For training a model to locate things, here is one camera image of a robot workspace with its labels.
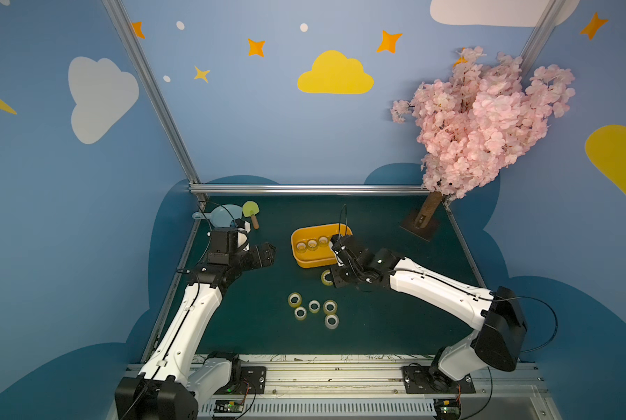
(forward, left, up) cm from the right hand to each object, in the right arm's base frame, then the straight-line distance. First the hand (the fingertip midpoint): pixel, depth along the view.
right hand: (336, 271), depth 81 cm
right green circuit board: (-32, -33, -18) cm, 50 cm away
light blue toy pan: (+34, +51, -15) cm, 63 cm away
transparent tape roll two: (+19, +9, -13) cm, 25 cm away
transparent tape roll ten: (-5, +1, -13) cm, 14 cm away
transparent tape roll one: (+18, +14, -14) cm, 26 cm away
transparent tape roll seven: (-6, +7, -14) cm, 17 cm away
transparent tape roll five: (-3, +4, -1) cm, 5 cm away
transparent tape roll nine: (-12, +1, -13) cm, 18 cm away
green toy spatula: (+38, +39, -14) cm, 56 cm away
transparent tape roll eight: (-9, +11, -14) cm, 20 cm away
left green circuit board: (-36, +29, -15) cm, 48 cm away
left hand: (+3, +23, +6) cm, 24 cm away
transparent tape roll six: (-4, +14, -14) cm, 21 cm away
